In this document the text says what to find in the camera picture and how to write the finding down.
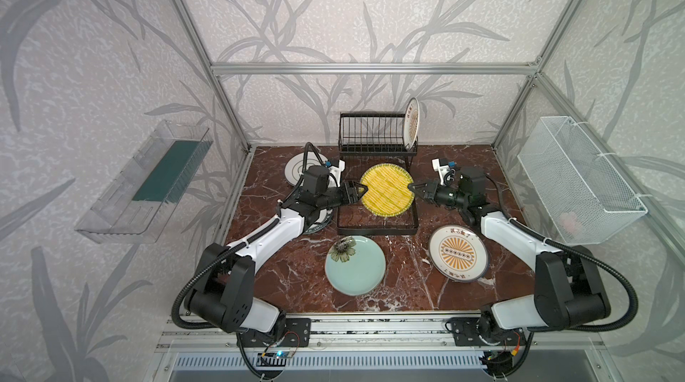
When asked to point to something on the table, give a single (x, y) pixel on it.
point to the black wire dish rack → (372, 153)
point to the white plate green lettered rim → (323, 219)
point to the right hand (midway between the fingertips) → (408, 186)
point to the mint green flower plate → (355, 265)
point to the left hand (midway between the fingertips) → (363, 191)
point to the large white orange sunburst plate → (458, 253)
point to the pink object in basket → (568, 221)
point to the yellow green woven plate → (388, 194)
